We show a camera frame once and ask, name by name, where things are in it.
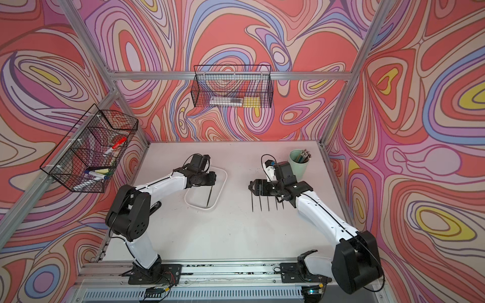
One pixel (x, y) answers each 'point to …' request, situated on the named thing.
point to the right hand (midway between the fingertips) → (258, 192)
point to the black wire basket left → (85, 159)
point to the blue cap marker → (96, 174)
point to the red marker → (119, 142)
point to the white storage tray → (205, 197)
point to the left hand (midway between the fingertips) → (217, 179)
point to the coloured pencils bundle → (304, 156)
